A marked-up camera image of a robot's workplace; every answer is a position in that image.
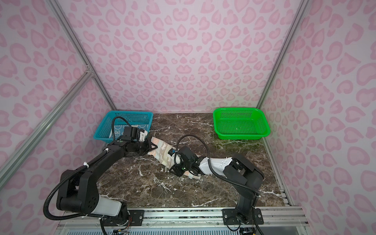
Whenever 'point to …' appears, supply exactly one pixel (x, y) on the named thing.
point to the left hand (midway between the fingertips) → (158, 143)
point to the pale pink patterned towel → (161, 154)
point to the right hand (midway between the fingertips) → (172, 168)
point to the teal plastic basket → (104, 133)
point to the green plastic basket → (240, 123)
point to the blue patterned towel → (118, 130)
